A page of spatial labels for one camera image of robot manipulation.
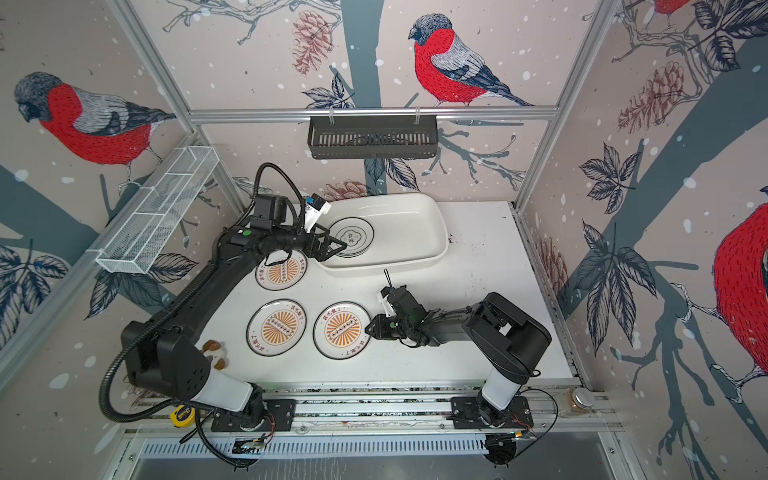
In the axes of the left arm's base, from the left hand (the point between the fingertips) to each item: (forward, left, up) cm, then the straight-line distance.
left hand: (334, 237), depth 77 cm
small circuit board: (-42, +20, -29) cm, 55 cm away
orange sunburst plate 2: (-13, +20, -27) cm, 36 cm away
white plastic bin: (+28, -13, -30) cm, 43 cm away
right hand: (-16, -8, -26) cm, 32 cm away
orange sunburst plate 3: (-15, +1, -27) cm, 30 cm away
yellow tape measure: (-38, +37, -25) cm, 59 cm away
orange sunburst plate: (+5, +22, -27) cm, 35 cm away
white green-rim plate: (+22, -2, -25) cm, 33 cm away
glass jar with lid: (-36, -58, -15) cm, 70 cm away
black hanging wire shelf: (+47, -9, +1) cm, 47 cm away
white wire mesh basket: (+6, +48, +4) cm, 48 cm away
